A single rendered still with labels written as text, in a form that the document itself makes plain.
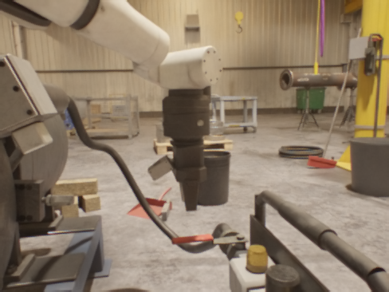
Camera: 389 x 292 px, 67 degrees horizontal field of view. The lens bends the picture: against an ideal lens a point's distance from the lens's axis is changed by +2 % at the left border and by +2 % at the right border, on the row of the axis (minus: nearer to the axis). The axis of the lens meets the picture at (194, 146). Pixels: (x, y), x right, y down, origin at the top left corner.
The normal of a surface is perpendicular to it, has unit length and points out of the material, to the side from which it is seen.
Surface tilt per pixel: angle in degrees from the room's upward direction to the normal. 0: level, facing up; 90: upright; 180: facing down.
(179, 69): 90
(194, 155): 90
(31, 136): 90
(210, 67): 90
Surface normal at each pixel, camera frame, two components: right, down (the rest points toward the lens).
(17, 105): 0.17, 0.14
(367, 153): -0.73, 0.20
